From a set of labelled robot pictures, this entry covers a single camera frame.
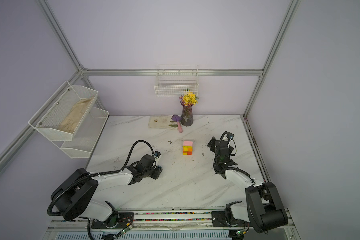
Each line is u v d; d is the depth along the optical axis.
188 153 0.97
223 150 0.65
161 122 1.15
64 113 0.80
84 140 0.92
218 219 0.73
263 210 0.42
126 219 0.74
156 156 0.82
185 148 0.95
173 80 0.96
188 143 0.92
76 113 0.80
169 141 1.05
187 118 1.08
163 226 0.73
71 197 0.43
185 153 0.98
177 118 1.18
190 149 0.95
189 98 0.98
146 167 0.70
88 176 0.47
